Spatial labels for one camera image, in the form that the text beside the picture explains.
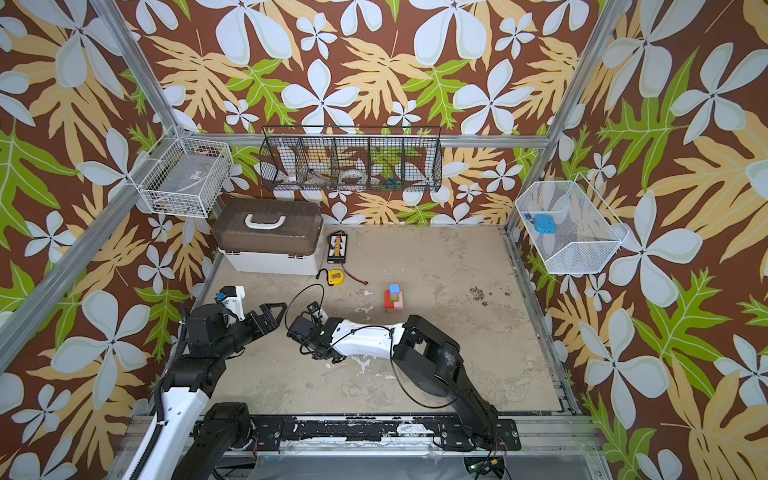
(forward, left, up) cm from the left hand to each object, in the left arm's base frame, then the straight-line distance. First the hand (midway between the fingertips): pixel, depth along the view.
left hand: (274, 307), depth 77 cm
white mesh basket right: (+21, -80, +10) cm, 84 cm away
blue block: (+11, -32, -8) cm, 35 cm away
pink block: (+8, -34, -14) cm, 37 cm away
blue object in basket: (+23, -76, +9) cm, 80 cm away
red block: (+10, -30, -13) cm, 34 cm away
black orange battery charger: (+34, -11, -17) cm, 40 cm away
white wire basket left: (+35, +31, +15) cm, 49 cm away
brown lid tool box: (+24, +7, +2) cm, 25 cm away
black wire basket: (+49, -18, +13) cm, 53 cm away
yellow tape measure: (+22, -12, -17) cm, 30 cm away
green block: (+10, -32, -12) cm, 36 cm away
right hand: (-1, -12, -16) cm, 21 cm away
